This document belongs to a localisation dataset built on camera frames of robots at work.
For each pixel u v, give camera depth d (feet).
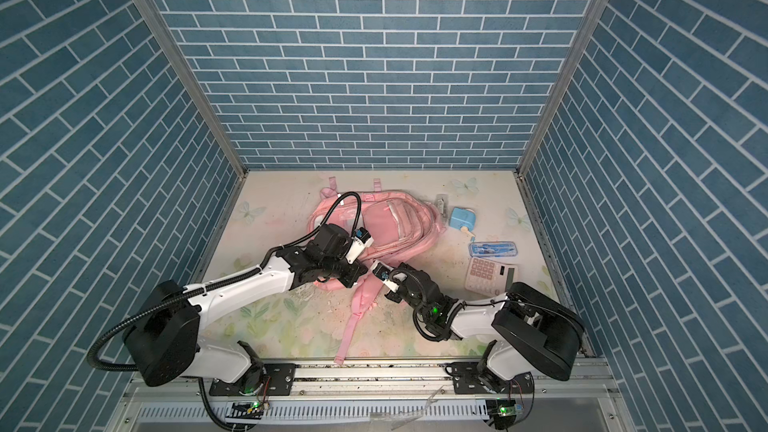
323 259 2.15
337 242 2.19
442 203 3.55
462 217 3.34
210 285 1.55
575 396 2.48
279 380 2.46
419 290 1.93
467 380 2.40
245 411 2.37
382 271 2.27
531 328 1.57
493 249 3.18
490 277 2.97
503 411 2.31
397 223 3.04
